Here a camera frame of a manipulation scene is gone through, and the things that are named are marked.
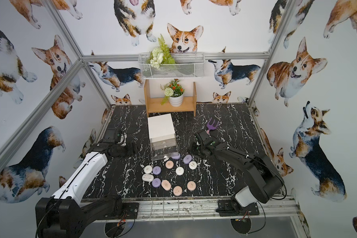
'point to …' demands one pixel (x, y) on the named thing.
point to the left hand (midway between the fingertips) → (133, 147)
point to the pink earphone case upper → (169, 164)
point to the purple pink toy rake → (211, 127)
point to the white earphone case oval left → (148, 177)
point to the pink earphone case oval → (165, 185)
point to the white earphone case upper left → (148, 169)
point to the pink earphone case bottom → (177, 191)
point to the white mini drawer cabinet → (161, 132)
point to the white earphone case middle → (179, 170)
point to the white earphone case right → (192, 165)
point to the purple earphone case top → (175, 155)
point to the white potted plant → (174, 93)
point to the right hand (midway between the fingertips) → (192, 146)
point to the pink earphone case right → (191, 185)
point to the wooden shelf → (153, 105)
